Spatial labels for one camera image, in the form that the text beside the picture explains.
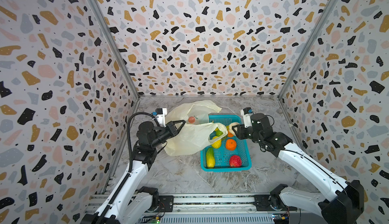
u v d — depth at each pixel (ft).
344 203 1.24
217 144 2.95
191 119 3.03
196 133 2.24
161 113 2.20
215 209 2.40
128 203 1.50
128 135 1.77
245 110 2.26
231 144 2.95
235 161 2.68
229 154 2.96
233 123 2.55
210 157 2.79
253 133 2.09
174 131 2.16
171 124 2.10
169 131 2.11
